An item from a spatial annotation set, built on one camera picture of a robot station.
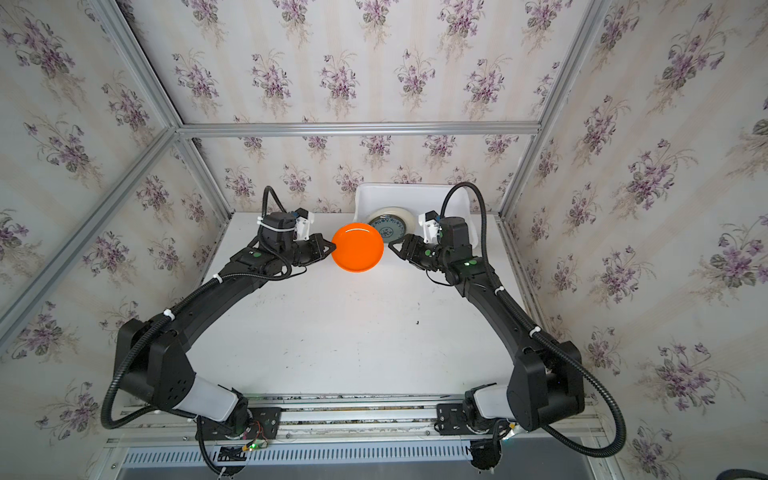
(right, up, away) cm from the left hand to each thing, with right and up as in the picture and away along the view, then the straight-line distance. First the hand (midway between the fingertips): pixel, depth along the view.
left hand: (336, 241), depth 81 cm
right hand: (+16, -2, -4) cm, 16 cm away
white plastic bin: (+26, +17, +33) cm, 45 cm away
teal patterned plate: (+16, +6, +27) cm, 31 cm away
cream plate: (+22, +10, +30) cm, 38 cm away
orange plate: (+6, -2, +1) cm, 7 cm away
